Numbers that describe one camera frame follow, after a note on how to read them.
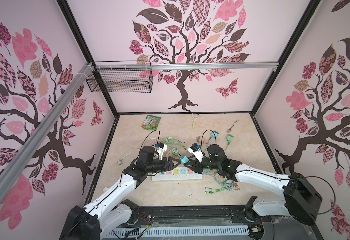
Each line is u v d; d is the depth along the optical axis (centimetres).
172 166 69
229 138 103
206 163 69
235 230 78
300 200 42
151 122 114
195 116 118
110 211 46
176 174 85
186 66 94
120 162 92
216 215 76
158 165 68
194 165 69
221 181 84
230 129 110
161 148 73
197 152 68
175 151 90
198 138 102
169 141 92
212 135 105
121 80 122
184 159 76
